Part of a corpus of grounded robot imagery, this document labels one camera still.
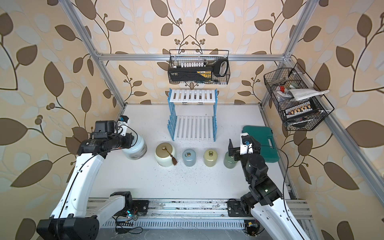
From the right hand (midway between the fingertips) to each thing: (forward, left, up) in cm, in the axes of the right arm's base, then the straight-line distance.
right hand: (241, 139), depth 71 cm
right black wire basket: (+31, -27, +9) cm, 42 cm away
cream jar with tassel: (+1, +40, -15) cm, 42 cm away
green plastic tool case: (+15, -23, -21) cm, 34 cm away
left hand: (+6, +55, -1) cm, 56 cm away
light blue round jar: (0, +51, -6) cm, 52 cm away
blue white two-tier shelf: (+25, +25, -23) cm, 42 cm away
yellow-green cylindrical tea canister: (-1, +14, -16) cm, 22 cm away
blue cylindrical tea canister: (-1, +26, -17) cm, 31 cm away
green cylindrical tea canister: (-4, +4, -18) cm, 18 cm away
